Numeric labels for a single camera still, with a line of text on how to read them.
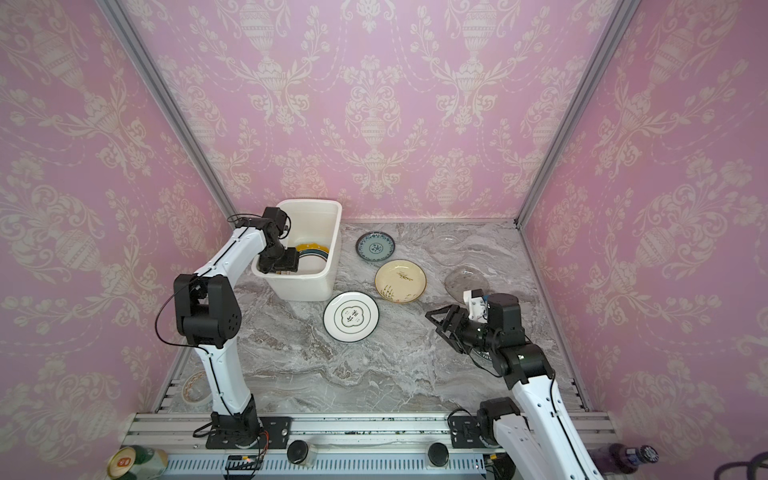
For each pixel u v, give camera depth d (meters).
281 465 0.65
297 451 0.63
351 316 0.95
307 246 1.08
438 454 0.68
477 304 0.70
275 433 0.74
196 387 0.82
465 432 0.73
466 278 1.03
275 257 0.82
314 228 1.16
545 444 0.43
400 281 1.03
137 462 0.62
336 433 0.76
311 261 1.06
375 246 1.13
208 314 0.54
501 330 0.56
